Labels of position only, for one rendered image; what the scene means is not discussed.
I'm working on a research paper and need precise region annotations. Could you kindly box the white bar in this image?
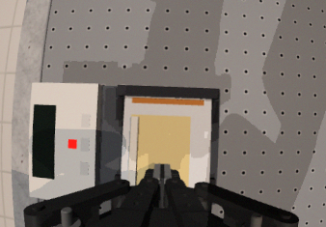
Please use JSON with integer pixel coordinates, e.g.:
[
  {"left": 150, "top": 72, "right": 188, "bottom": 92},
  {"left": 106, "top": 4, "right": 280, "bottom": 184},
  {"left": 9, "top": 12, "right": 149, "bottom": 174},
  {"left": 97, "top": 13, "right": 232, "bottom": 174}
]
[{"left": 128, "top": 116, "right": 139, "bottom": 185}]

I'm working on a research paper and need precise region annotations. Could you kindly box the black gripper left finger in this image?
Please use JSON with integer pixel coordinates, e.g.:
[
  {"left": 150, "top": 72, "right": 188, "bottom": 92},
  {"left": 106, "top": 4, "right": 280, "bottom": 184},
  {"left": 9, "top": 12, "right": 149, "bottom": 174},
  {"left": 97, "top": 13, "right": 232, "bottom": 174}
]
[{"left": 23, "top": 163, "right": 162, "bottom": 227}]

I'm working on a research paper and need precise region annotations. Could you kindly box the black and white box-shaped dock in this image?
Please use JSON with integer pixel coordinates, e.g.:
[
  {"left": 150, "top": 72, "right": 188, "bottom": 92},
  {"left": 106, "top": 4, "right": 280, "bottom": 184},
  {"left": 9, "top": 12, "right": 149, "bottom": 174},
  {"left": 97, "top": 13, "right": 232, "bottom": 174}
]
[{"left": 29, "top": 82, "right": 220, "bottom": 200}]

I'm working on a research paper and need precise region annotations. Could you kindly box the grey flat base plate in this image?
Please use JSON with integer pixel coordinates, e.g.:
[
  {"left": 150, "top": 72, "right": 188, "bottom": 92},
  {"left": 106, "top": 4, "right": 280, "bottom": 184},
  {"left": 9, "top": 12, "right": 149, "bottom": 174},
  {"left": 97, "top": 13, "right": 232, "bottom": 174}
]
[{"left": 39, "top": 0, "right": 326, "bottom": 227}]

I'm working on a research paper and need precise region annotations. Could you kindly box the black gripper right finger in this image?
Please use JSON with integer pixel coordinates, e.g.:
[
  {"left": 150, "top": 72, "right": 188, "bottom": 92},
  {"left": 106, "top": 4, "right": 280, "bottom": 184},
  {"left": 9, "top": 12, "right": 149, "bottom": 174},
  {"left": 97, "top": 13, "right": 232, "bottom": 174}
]
[{"left": 161, "top": 164, "right": 299, "bottom": 227}]

